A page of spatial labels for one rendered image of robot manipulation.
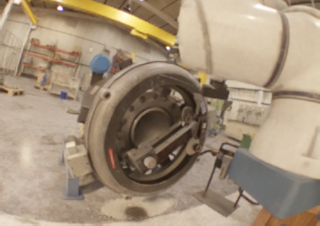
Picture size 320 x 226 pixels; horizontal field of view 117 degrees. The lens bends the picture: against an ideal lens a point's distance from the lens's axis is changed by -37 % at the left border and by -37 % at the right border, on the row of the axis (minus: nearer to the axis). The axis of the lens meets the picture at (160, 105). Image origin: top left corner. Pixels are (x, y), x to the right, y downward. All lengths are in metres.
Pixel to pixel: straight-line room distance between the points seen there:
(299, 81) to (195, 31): 0.18
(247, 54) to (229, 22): 0.05
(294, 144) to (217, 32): 0.19
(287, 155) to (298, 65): 0.13
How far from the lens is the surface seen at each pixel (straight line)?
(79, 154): 0.67
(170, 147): 0.79
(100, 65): 1.32
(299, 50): 0.26
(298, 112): 0.26
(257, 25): 0.25
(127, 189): 0.80
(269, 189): 0.24
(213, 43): 0.23
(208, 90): 0.73
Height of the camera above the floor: 0.76
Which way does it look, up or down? 1 degrees down
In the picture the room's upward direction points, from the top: 14 degrees clockwise
